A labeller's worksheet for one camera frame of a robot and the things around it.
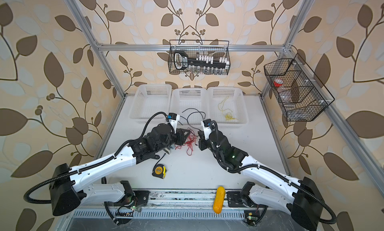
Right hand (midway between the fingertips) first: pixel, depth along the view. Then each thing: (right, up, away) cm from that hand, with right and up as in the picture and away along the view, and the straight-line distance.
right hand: (199, 133), depth 76 cm
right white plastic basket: (+21, +15, +36) cm, 45 cm away
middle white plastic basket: (-6, +16, +40) cm, 43 cm away
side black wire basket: (+51, +20, -2) cm, 54 cm away
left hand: (-5, +2, -3) cm, 6 cm away
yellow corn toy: (+9, -31, -5) cm, 33 cm away
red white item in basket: (+43, +27, +5) cm, 51 cm away
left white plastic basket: (-39, +21, +44) cm, 62 cm away
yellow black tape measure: (-22, -21, +5) cm, 31 cm away
